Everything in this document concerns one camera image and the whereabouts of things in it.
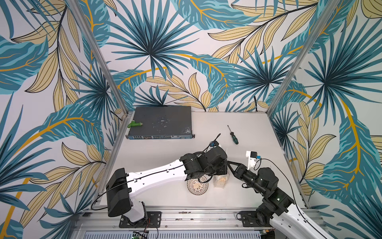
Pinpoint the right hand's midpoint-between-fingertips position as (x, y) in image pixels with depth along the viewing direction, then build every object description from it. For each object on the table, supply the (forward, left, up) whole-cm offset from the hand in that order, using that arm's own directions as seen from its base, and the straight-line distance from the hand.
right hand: (221, 169), depth 70 cm
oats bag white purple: (-2, -1, -10) cm, 10 cm away
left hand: (-1, -2, 0) cm, 2 cm away
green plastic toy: (+40, +53, -12) cm, 68 cm away
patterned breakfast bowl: (-3, +11, -18) cm, 22 cm away
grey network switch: (+43, +31, -15) cm, 55 cm away
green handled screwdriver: (+28, -17, -18) cm, 37 cm away
